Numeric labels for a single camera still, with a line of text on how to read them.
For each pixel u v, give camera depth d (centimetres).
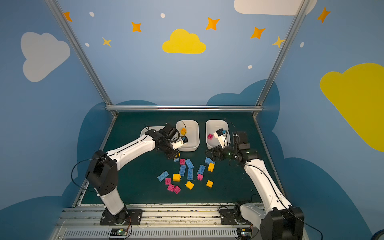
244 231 72
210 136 104
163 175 88
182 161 93
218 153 68
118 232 71
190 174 88
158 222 73
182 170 89
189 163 93
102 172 46
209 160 93
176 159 93
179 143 80
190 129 111
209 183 86
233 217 74
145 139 59
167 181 85
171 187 82
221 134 70
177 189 82
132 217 74
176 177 87
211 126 110
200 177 86
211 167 91
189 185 84
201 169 90
